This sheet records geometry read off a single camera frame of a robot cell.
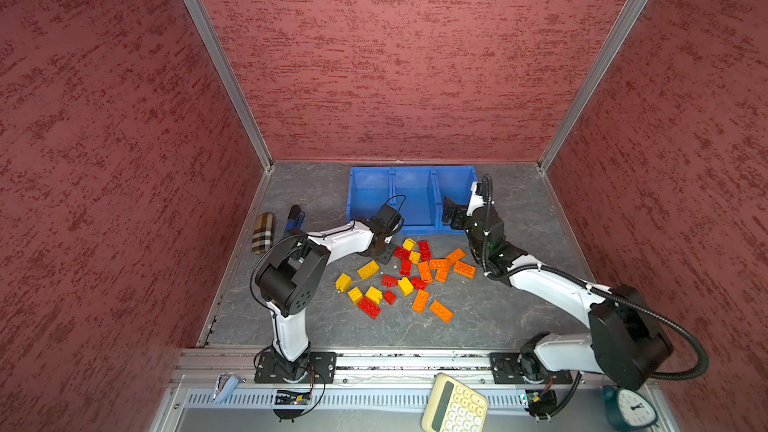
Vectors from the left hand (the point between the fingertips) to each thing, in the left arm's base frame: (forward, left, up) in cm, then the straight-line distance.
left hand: (379, 256), depth 94 cm
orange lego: (-17, -19, 0) cm, 25 cm away
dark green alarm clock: (-39, -59, +4) cm, 71 cm away
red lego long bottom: (-17, +2, +1) cm, 17 cm away
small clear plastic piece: (-36, +35, +2) cm, 51 cm away
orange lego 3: (-5, -27, +2) cm, 27 cm away
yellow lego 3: (-13, +1, +2) cm, 13 cm away
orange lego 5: (-6, -15, 0) cm, 16 cm away
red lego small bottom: (-14, -4, +1) cm, 14 cm away
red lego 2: (+1, -7, +1) cm, 8 cm away
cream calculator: (-39, -19, +3) cm, 44 cm away
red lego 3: (-9, -12, +1) cm, 15 cm away
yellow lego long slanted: (-5, +3, +1) cm, 6 cm away
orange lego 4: (0, -25, 0) cm, 25 cm away
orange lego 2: (-14, -13, 0) cm, 19 cm away
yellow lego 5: (+4, -10, +2) cm, 11 cm away
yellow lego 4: (-10, -8, +1) cm, 13 cm away
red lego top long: (+2, -15, +1) cm, 15 cm away
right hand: (+8, -23, +18) cm, 30 cm away
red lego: (-9, -3, +1) cm, 10 cm away
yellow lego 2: (-14, +6, +3) cm, 16 cm away
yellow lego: (-10, +10, +2) cm, 14 cm away
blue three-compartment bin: (+30, -15, -4) cm, 33 cm away
